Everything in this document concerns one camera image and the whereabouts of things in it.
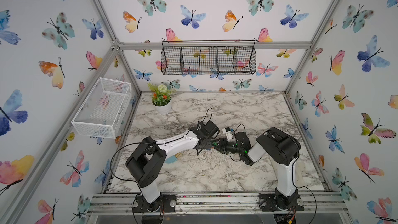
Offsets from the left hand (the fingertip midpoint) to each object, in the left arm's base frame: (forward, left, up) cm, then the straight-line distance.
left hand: (208, 144), depth 89 cm
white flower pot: (+23, +29, +3) cm, 37 cm away
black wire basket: (+46, +1, +27) cm, 53 cm away
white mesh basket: (+15, +58, +16) cm, 62 cm away
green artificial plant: (+28, +28, +11) cm, 42 cm away
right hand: (-1, -2, +1) cm, 2 cm away
